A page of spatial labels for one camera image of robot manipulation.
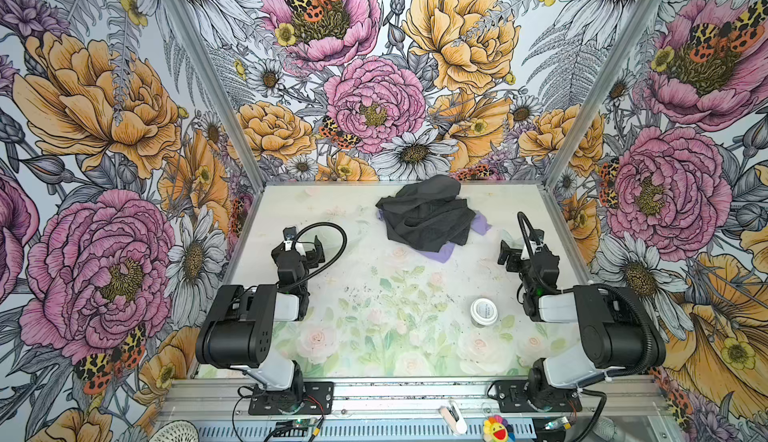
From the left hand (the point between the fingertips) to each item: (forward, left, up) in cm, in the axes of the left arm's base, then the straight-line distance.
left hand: (303, 246), depth 94 cm
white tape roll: (-21, -52, -1) cm, 56 cm away
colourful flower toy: (-46, -51, -6) cm, 69 cm away
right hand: (-2, -66, 0) cm, 66 cm away
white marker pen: (-44, -41, -5) cm, 61 cm away
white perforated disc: (-46, +21, -5) cm, 51 cm away
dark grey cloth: (+12, -39, 0) cm, 41 cm away
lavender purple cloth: (+12, -58, -6) cm, 60 cm away
